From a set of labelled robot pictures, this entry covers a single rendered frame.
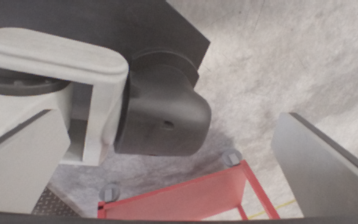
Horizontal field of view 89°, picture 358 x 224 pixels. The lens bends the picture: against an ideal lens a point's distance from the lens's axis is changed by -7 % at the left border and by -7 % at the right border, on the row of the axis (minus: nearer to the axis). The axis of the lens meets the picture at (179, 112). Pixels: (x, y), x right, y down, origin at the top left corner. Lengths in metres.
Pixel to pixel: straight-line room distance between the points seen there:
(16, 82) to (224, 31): 0.56
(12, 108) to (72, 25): 0.21
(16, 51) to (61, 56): 0.05
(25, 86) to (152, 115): 0.17
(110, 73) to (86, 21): 0.16
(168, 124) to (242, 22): 0.46
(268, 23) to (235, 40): 0.12
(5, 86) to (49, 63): 0.06
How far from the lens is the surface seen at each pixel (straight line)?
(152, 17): 0.42
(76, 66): 0.29
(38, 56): 0.30
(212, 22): 0.65
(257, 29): 0.73
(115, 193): 1.02
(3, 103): 0.29
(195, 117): 0.34
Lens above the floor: 0.58
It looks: 49 degrees down
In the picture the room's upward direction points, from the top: 159 degrees clockwise
